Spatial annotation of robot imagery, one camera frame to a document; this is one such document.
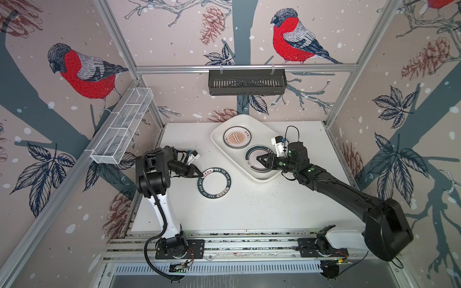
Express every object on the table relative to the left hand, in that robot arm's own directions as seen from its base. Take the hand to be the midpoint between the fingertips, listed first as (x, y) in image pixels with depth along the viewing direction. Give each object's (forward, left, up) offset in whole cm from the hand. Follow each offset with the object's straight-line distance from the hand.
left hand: (198, 175), depth 95 cm
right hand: (-2, -30, +18) cm, 35 cm away
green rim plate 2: (+12, -30, +2) cm, 32 cm away
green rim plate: (-4, -10, -1) cm, 11 cm away
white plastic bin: (+28, -37, +4) cm, 47 cm away
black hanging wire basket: (+46, -26, +28) cm, 60 cm away
